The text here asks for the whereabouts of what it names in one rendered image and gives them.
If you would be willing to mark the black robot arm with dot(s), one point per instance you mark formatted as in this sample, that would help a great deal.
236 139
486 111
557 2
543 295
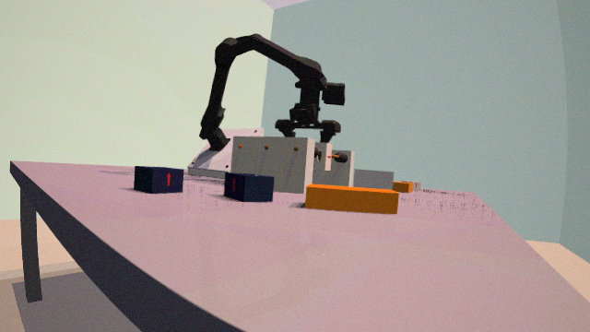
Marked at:
312 80

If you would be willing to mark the orange rectangular block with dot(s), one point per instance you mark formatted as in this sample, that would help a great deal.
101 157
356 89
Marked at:
402 187
348 199

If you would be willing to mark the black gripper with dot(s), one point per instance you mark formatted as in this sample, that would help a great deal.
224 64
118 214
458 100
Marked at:
330 126

